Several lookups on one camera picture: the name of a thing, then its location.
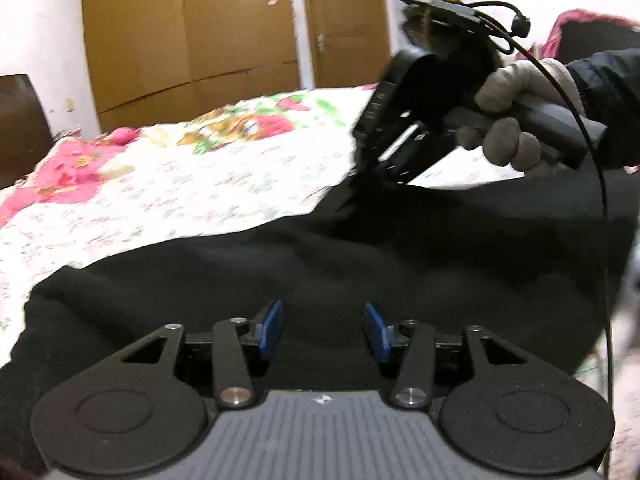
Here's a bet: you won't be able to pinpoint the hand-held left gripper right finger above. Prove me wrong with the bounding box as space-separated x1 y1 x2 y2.
364 302 561 408

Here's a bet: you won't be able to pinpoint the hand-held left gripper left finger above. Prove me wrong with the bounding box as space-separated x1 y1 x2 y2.
85 300 284 409

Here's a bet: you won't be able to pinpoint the black pants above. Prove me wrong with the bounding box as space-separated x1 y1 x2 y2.
0 162 638 476

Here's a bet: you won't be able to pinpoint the person's right forearm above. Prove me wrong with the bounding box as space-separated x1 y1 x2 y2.
567 47 640 173

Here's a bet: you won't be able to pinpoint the person's right hand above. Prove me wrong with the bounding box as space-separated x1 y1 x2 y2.
475 57 586 176

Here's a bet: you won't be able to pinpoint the wooden door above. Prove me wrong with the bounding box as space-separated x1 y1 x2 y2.
300 0 392 92

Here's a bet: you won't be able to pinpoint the pink fringed dark cloth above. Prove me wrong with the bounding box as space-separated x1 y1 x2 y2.
542 9 640 61

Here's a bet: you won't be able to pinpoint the floral printed blanket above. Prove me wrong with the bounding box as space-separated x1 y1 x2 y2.
0 82 640 480

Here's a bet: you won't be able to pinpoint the wooden wardrobe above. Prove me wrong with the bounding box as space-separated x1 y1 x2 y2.
81 0 303 133

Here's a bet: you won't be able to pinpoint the dark wooden headboard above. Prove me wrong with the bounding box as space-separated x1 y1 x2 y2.
0 74 53 191

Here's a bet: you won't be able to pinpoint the black cable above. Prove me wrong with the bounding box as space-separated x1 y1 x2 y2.
397 0 616 480

